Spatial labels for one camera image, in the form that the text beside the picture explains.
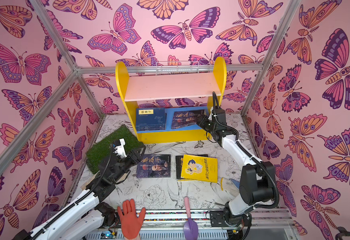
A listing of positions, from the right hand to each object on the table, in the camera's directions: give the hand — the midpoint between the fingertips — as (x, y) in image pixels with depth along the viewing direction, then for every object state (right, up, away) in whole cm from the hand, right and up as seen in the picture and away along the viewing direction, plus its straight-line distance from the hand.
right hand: (198, 116), depth 86 cm
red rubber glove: (-35, -53, -12) cm, 65 cm away
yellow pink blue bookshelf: (-21, +10, +35) cm, 42 cm away
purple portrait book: (-26, -30, +6) cm, 40 cm away
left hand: (-28, -16, -13) cm, 35 cm away
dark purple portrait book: (-8, 0, +9) cm, 12 cm away
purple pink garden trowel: (-6, -53, -16) cm, 56 cm away
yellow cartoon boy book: (+1, -30, +1) cm, 30 cm away
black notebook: (-11, -28, +4) cm, 30 cm away
